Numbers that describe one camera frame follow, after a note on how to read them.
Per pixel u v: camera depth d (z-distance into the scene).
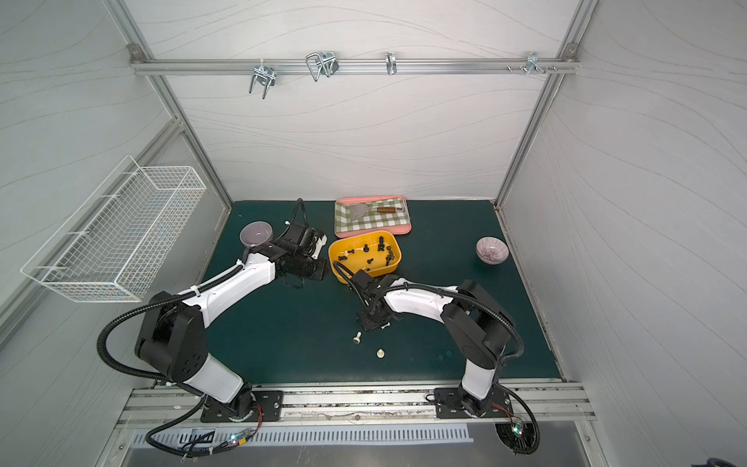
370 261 1.01
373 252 1.05
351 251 1.04
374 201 1.19
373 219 1.15
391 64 0.78
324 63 0.77
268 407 0.74
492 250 1.04
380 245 1.06
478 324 0.47
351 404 0.75
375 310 0.64
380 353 0.81
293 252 0.68
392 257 1.02
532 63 0.77
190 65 0.81
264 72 0.78
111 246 0.68
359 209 1.19
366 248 1.04
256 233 1.06
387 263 1.01
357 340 0.84
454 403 0.74
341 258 1.03
